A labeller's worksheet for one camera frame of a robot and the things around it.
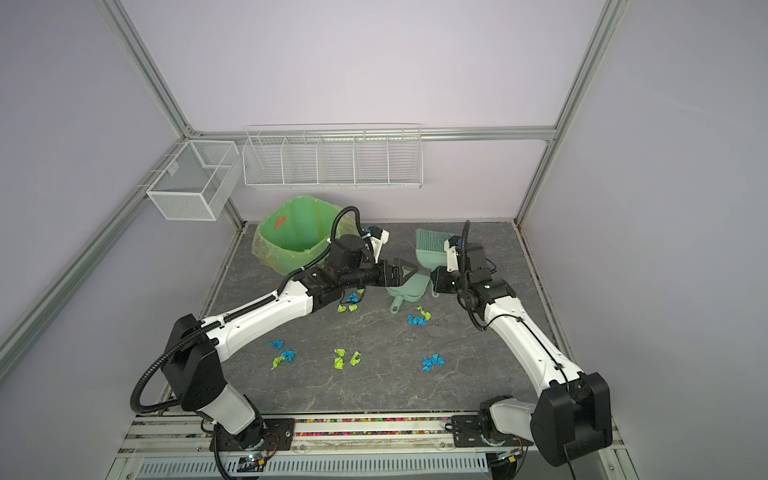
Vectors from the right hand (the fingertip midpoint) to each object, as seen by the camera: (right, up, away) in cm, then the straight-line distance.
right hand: (436, 275), depth 83 cm
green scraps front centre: (-28, -25, +2) cm, 37 cm away
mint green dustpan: (-6, -7, +15) cm, 18 cm away
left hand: (-8, +1, -7) cm, 11 cm away
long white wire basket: (-32, +39, +16) cm, 53 cm away
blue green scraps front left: (-43, -23, +4) cm, 49 cm away
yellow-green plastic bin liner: (-45, +13, +16) cm, 49 cm away
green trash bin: (-45, +13, +16) cm, 50 cm away
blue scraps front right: (0, -25, +3) cm, 25 cm away
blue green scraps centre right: (-4, -15, +9) cm, 18 cm away
